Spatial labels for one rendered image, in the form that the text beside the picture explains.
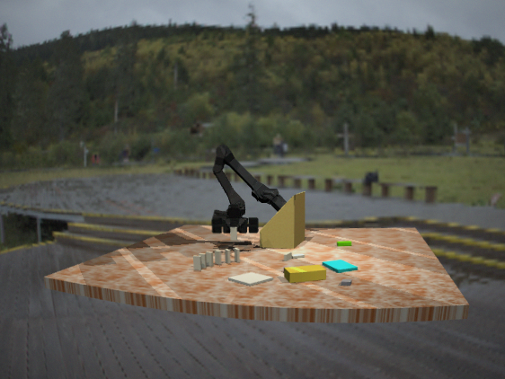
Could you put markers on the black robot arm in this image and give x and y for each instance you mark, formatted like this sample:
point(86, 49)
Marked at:
point(262, 193)

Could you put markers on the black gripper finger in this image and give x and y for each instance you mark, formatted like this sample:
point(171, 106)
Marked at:
point(242, 226)
point(226, 226)

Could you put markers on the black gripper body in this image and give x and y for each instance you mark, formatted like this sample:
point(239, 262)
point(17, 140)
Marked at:
point(253, 224)

